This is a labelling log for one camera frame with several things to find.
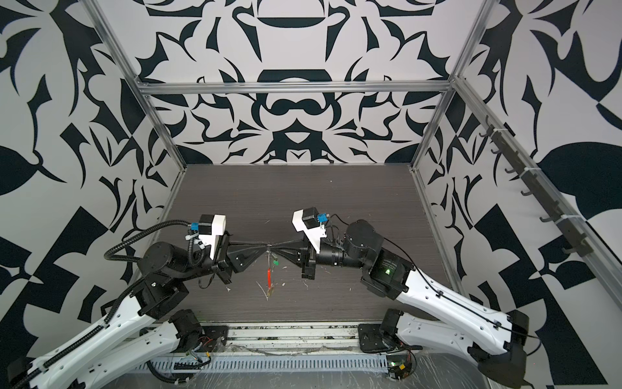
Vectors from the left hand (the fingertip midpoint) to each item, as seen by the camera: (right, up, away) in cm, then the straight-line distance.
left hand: (265, 244), depth 51 cm
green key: (+1, -5, +5) cm, 8 cm away
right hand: (+2, -1, +1) cm, 2 cm away
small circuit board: (+35, -40, +20) cm, 56 cm away
